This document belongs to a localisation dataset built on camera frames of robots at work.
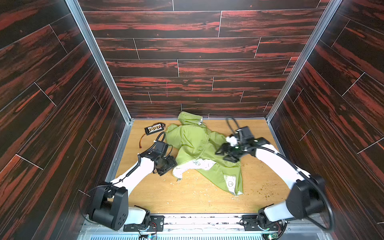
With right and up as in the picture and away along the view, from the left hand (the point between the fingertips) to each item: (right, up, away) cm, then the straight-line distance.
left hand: (174, 166), depth 87 cm
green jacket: (+13, +11, +15) cm, 22 cm away
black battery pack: (-18, +23, +25) cm, 39 cm away
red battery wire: (-28, +14, +21) cm, 37 cm away
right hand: (+26, +7, -4) cm, 28 cm away
